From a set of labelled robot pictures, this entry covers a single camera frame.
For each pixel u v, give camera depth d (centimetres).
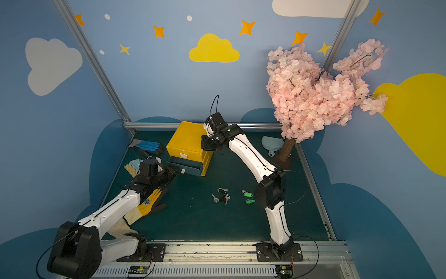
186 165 86
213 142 72
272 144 115
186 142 89
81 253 40
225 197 91
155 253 75
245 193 93
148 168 65
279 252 64
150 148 108
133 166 103
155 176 71
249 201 90
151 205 85
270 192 52
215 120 65
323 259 73
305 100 70
